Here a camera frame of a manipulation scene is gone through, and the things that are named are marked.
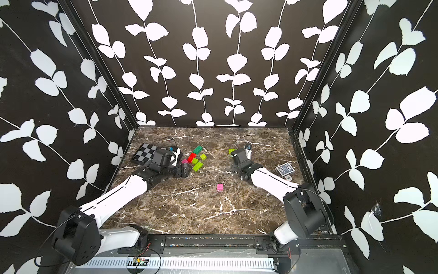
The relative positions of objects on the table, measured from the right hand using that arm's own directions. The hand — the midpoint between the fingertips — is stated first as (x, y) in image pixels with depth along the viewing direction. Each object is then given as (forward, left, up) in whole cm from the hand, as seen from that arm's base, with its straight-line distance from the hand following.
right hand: (237, 159), depth 91 cm
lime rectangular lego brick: (+14, +3, -10) cm, 17 cm away
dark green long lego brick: (+13, +24, -8) cm, 28 cm away
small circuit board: (-45, +43, -10) cm, 63 cm away
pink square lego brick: (+4, +31, -8) cm, 32 cm away
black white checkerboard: (+10, +56, -8) cm, 58 cm away
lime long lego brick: (+2, +23, -10) cm, 25 cm away
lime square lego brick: (+4, +25, -9) cm, 27 cm away
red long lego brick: (+9, +27, -9) cm, 30 cm away
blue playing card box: (0, -29, -10) cm, 31 cm away
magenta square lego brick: (-12, +9, -9) cm, 17 cm away
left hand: (-6, +27, +4) cm, 27 cm away
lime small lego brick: (+8, +20, -9) cm, 24 cm away
